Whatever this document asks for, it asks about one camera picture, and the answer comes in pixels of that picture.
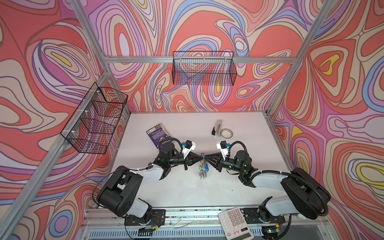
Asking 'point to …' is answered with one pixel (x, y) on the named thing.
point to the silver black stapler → (217, 129)
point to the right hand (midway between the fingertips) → (207, 160)
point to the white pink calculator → (234, 225)
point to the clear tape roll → (226, 133)
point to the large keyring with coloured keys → (203, 167)
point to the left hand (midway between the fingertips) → (203, 159)
